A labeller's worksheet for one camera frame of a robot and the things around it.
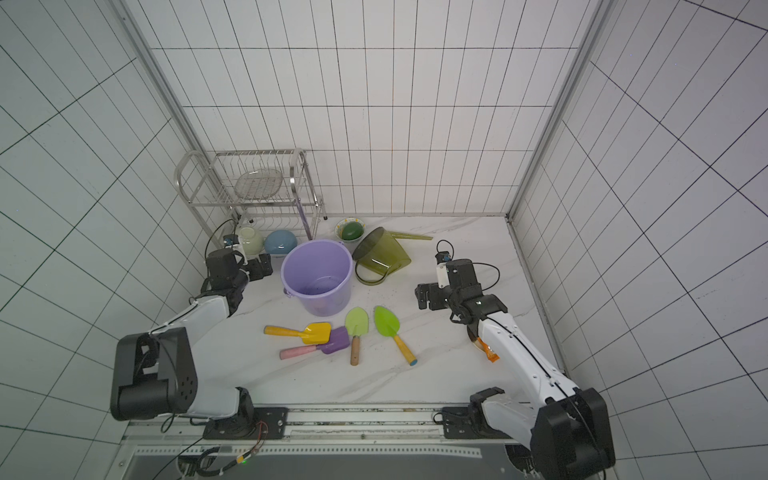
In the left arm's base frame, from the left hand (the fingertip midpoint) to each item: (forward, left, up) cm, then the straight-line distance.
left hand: (256, 262), depth 92 cm
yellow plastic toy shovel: (-19, -20, -10) cm, 29 cm away
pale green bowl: (+9, +4, 0) cm, 9 cm away
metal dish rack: (+30, +25, +7) cm, 39 cm away
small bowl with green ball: (+20, -27, -6) cm, 34 cm away
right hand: (-10, -52, +3) cm, 53 cm away
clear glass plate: (+19, -1, +16) cm, 25 cm away
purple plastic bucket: (+2, -18, -9) cm, 21 cm away
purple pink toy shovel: (-21, -28, -9) cm, 36 cm away
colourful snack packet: (-26, -71, -8) cm, 76 cm away
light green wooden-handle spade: (-16, -32, -11) cm, 38 cm away
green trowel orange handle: (-16, -42, -10) cm, 46 cm away
